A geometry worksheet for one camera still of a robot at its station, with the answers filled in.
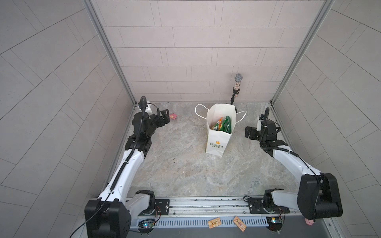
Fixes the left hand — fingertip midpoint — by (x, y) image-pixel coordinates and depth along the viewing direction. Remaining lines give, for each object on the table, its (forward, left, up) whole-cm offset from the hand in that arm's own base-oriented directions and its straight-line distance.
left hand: (163, 110), depth 77 cm
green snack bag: (-2, -35, -10) cm, 36 cm away
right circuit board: (-46, -54, -26) cm, 76 cm away
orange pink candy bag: (+3, -32, -14) cm, 35 cm away
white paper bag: (-13, -28, -10) cm, 32 cm away
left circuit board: (-47, +4, -24) cm, 53 cm away
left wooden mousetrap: (-46, -26, -25) cm, 59 cm away
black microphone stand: (+21, -42, +5) cm, 48 cm away
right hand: (0, -51, -15) cm, 53 cm away
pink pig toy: (-46, -69, -23) cm, 86 cm away
